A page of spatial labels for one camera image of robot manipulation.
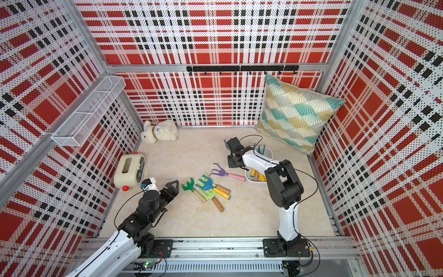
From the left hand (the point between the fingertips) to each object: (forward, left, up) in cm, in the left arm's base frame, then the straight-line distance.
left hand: (178, 184), depth 84 cm
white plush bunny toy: (+37, +18, 0) cm, 41 cm away
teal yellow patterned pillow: (+31, -60, +15) cm, 69 cm away
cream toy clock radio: (+8, +27, 0) cm, 28 cm away
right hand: (+16, -29, -4) cm, 34 cm away
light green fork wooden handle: (-1, -14, -9) cm, 17 cm away
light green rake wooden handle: (+9, -40, -8) cm, 42 cm away
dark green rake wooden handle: (+3, -3, -10) cm, 11 cm away
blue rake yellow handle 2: (+7, -43, -7) cm, 44 cm away
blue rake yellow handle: (+10, -38, -7) cm, 40 cm away
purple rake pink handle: (+12, -21, -10) cm, 26 cm away
